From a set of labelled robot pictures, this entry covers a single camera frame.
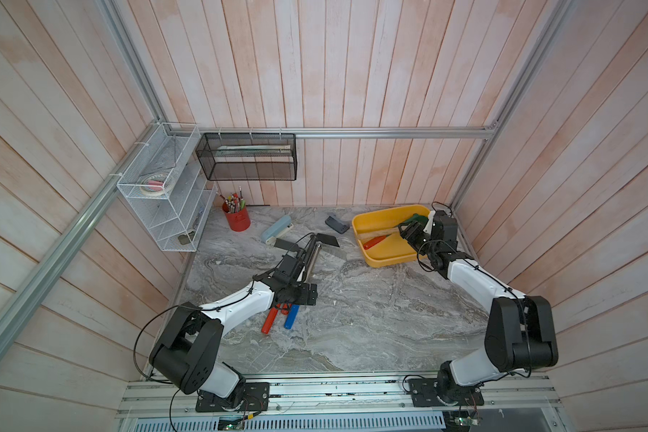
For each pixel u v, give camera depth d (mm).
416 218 1088
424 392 730
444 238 686
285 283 683
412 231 800
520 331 474
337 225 1128
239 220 1073
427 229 796
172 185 738
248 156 1017
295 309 880
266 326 854
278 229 1073
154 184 740
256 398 730
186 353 429
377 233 988
